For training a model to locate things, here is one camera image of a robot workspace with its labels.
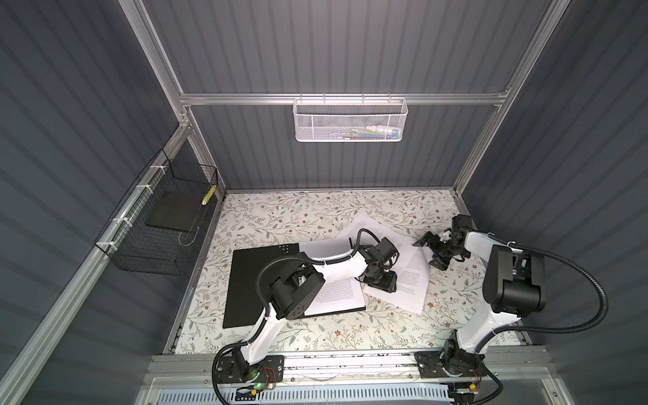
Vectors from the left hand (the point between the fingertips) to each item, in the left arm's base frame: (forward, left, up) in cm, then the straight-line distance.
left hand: (393, 289), depth 88 cm
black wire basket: (+11, +73, +26) cm, 78 cm away
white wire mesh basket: (+79, +8, +21) cm, 82 cm away
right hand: (+13, -15, +2) cm, 20 cm away
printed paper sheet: (0, +20, -2) cm, 20 cm away
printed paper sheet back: (+9, -9, 0) cm, 12 cm away
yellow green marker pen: (+24, +61, +26) cm, 71 cm away
